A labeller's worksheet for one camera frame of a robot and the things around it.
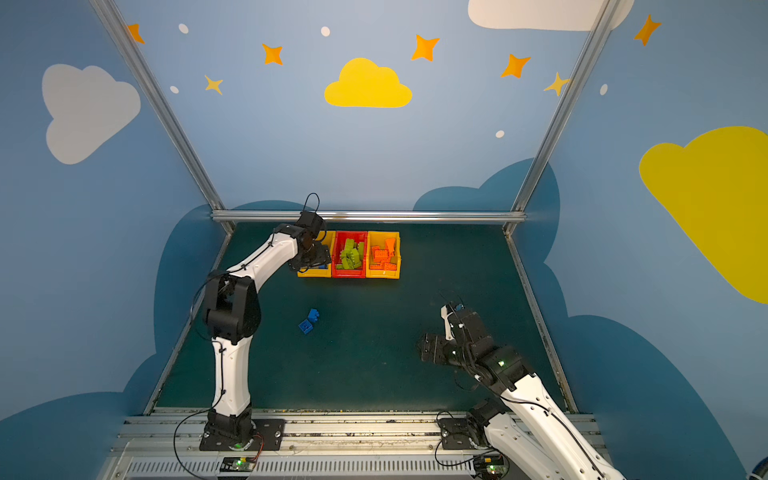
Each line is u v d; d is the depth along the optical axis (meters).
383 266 1.05
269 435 0.74
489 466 0.71
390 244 1.10
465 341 0.57
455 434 0.74
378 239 1.11
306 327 0.92
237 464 0.70
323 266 0.92
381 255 1.08
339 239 1.10
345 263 1.05
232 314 0.56
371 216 1.36
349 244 1.10
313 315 0.93
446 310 0.72
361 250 1.10
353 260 1.07
